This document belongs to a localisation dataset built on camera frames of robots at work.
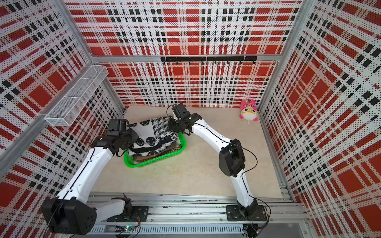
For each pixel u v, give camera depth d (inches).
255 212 26.1
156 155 33.4
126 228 27.5
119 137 22.6
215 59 34.8
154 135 34.0
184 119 26.0
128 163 32.9
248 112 43.6
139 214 28.8
